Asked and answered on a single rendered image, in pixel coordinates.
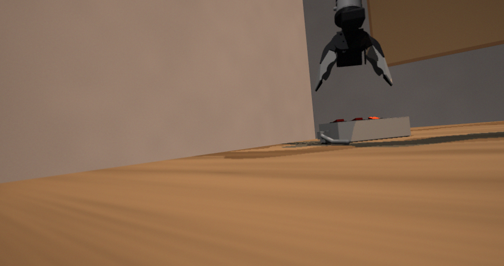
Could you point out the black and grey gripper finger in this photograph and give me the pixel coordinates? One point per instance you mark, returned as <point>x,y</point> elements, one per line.
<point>328,59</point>
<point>375,56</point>

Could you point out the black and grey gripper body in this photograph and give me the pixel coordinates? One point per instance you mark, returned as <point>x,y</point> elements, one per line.
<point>349,42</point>

